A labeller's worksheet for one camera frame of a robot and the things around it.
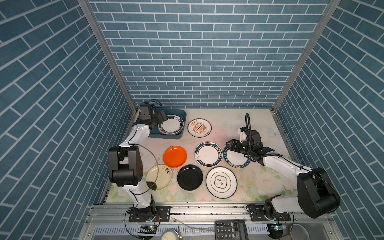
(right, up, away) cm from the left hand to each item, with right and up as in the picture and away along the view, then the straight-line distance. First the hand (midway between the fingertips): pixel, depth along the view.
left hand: (160, 115), depth 94 cm
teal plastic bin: (-5, -12, +6) cm, 14 cm away
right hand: (+42, -16, -5) cm, 46 cm away
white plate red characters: (+4, -9, +11) cm, 15 cm away
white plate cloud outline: (+38, -39, -10) cm, 55 cm away
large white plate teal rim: (+31, -25, 0) cm, 40 cm away
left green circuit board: (0, -57, -22) cm, 61 cm away
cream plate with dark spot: (+2, -36, -10) cm, 37 cm away
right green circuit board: (+63, -55, -23) cm, 87 cm away
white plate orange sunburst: (+25, -8, +14) cm, 30 cm away
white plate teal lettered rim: (+48, -28, -1) cm, 56 cm away
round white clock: (+12, -54, -29) cm, 63 cm away
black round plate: (+20, -37, -7) cm, 42 cm away
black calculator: (+39, -54, -26) cm, 72 cm away
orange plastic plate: (+10, -26, 0) cm, 28 cm away
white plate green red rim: (+5, -2, +17) cm, 18 cm away
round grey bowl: (+71, -55, -26) cm, 94 cm away
